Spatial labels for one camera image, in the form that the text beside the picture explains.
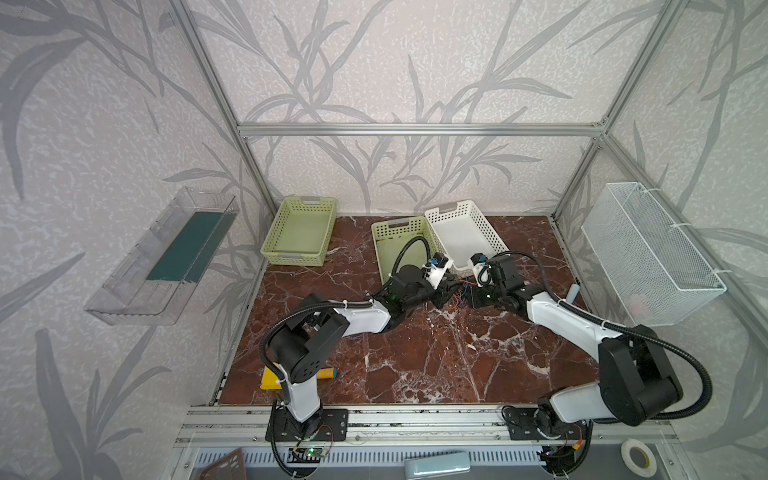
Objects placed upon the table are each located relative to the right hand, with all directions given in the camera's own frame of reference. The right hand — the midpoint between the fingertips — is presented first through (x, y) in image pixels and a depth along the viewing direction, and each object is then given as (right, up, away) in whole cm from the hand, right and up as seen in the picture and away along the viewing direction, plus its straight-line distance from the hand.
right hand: (464, 283), depth 90 cm
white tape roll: (+37, -38, -21) cm, 57 cm away
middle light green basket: (-23, +15, +22) cm, 35 cm away
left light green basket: (-58, +16, +25) cm, 66 cm away
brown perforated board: (-59, -39, -22) cm, 74 cm away
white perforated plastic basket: (+3, +17, +26) cm, 31 cm away
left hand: (-2, +4, -7) cm, 8 cm away
